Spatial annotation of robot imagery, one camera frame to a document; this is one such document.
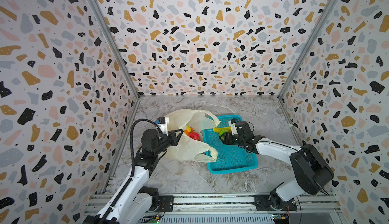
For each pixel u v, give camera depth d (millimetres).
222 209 731
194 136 920
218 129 980
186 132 953
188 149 715
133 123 595
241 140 709
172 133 687
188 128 1001
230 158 900
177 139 745
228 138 801
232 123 841
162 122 692
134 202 566
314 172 450
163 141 660
